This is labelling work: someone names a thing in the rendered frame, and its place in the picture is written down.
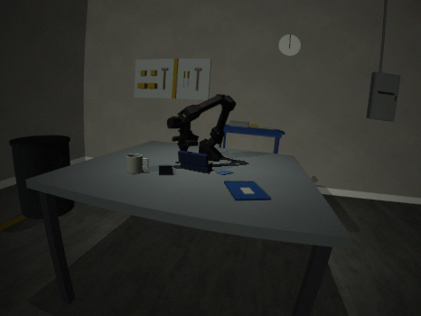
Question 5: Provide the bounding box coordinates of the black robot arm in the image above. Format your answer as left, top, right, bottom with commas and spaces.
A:
167, 94, 236, 149

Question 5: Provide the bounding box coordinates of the grey mug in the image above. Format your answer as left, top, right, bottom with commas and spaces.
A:
126, 153, 148, 174

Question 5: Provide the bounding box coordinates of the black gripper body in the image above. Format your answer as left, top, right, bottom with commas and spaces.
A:
173, 128, 198, 146

